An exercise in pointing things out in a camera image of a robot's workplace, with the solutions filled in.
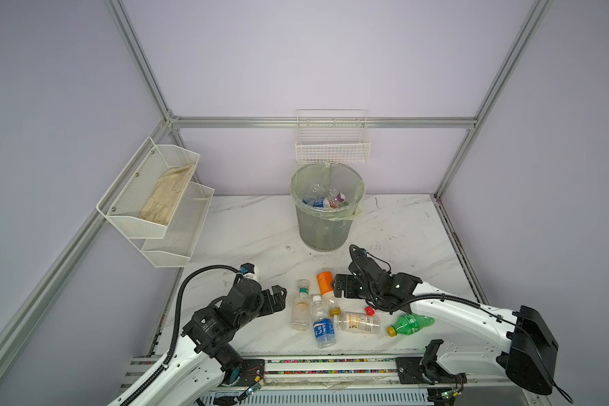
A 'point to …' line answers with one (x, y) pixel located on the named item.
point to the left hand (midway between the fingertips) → (273, 297)
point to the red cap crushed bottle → (370, 311)
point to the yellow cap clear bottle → (354, 322)
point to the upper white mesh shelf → (142, 200)
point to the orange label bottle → (325, 282)
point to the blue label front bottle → (323, 327)
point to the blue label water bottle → (319, 191)
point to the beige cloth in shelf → (167, 193)
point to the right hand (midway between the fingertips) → (339, 285)
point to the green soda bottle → (409, 324)
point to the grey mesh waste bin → (326, 229)
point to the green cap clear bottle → (301, 307)
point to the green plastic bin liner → (338, 178)
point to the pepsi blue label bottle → (323, 203)
